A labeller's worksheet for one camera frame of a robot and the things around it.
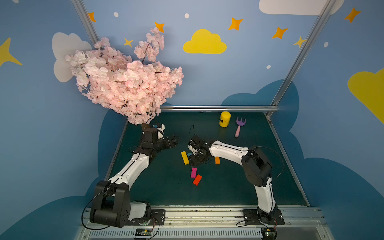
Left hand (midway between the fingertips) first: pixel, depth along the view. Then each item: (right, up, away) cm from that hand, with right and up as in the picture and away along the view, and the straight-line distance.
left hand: (173, 137), depth 87 cm
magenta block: (+12, -22, +2) cm, 25 cm away
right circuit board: (+50, -47, -14) cm, 70 cm away
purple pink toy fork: (+49, +9, +28) cm, 57 cm away
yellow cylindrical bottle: (+35, +12, +21) cm, 43 cm away
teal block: (+10, -11, +6) cm, 16 cm away
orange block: (+27, -16, +6) cm, 32 cm away
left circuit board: (-12, -46, -15) cm, 50 cm away
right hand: (+13, -15, +6) cm, 21 cm away
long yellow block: (+7, -14, +8) cm, 17 cm away
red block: (+15, -25, 0) cm, 29 cm away
